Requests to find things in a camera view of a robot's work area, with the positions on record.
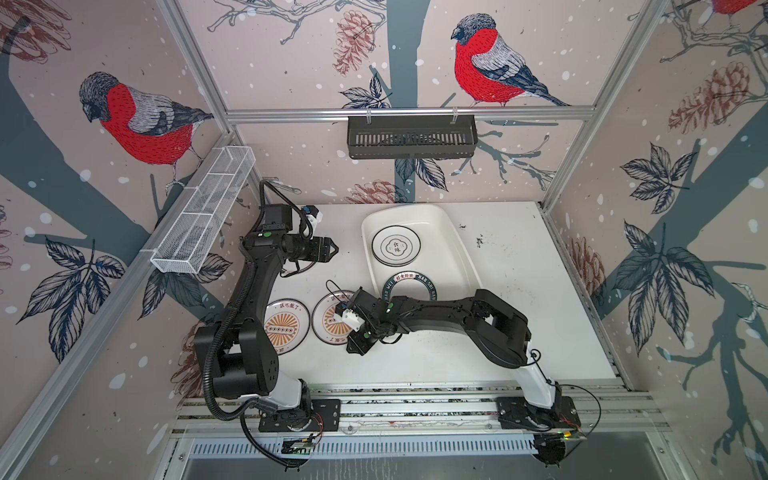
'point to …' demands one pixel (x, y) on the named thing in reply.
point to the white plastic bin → (443, 255)
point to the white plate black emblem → (395, 245)
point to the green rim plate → (412, 284)
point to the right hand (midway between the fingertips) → (347, 351)
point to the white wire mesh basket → (203, 208)
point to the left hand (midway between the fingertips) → (323, 246)
